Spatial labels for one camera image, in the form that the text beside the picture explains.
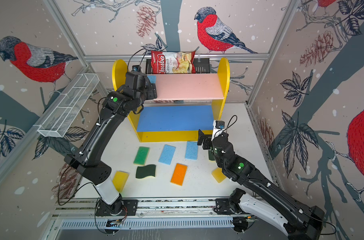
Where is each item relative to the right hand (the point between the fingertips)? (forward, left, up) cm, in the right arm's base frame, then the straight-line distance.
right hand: (204, 133), depth 71 cm
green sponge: (-1, +39, -26) cm, 46 cm away
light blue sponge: (+1, +22, -26) cm, 34 cm away
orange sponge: (-12, +14, -25) cm, 31 cm away
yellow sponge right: (-11, -9, -26) cm, 30 cm away
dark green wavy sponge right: (0, -5, -25) cm, 25 cm away
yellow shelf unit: (+50, +13, -29) cm, 59 cm away
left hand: (+14, +27, +16) cm, 35 cm away
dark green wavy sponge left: (-11, +33, -24) cm, 42 cm away
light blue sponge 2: (+3, +7, -25) cm, 26 cm away
